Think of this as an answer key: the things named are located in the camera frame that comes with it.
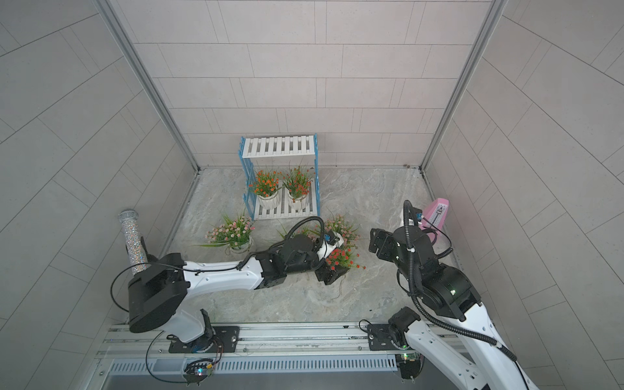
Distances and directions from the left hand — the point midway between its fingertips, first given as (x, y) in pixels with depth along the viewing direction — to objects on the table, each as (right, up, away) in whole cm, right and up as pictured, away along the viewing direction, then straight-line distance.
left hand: (346, 258), depth 75 cm
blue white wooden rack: (-24, +38, +14) cm, 47 cm away
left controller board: (-42, -27, -10) cm, 51 cm away
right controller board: (+18, -28, -7) cm, 33 cm away
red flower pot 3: (-2, +4, -10) cm, 11 cm away
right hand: (+8, +9, -7) cm, 14 cm away
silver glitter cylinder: (-61, +7, -7) cm, 62 cm away
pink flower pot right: (+1, +8, +5) cm, 10 cm away
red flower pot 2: (-17, +24, +17) cm, 34 cm away
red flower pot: (-29, +22, +16) cm, 40 cm away
